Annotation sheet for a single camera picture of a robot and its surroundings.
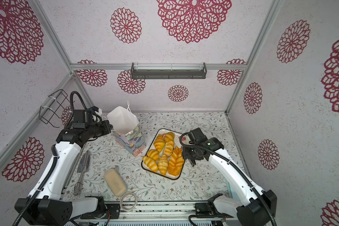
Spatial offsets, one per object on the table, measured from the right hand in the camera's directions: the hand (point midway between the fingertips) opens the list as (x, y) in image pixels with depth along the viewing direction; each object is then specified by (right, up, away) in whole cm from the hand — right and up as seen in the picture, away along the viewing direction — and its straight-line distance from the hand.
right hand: (185, 152), depth 76 cm
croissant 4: (-19, -4, +13) cm, 23 cm away
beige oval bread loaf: (-39, -18, +3) cm, 43 cm away
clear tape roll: (-27, -29, -2) cm, 39 cm away
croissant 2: (-8, +6, +24) cm, 26 cm away
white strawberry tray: (-21, 0, +21) cm, 30 cm away
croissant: (-16, +3, +20) cm, 26 cm away
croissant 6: (-13, -9, +11) cm, 19 cm away
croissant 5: (-20, -9, +11) cm, 25 cm away
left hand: (-40, +13, 0) cm, 42 cm away
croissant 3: (-9, 0, +18) cm, 20 cm away
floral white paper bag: (-40, +12, +26) cm, 49 cm away
